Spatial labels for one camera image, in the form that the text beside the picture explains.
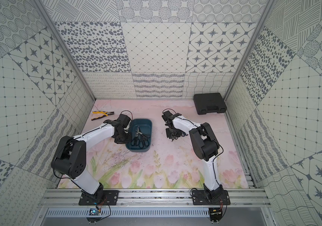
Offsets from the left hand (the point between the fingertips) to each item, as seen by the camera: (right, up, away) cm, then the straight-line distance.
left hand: (129, 139), depth 92 cm
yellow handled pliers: (-23, +16, +19) cm, 34 cm away
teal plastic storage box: (+9, +8, +11) cm, 17 cm away
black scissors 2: (+9, -1, +4) cm, 10 cm away
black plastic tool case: (+61, +26, +25) cm, 71 cm away
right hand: (+32, 0, +5) cm, 32 cm away
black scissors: (+4, -2, +3) cm, 6 cm away
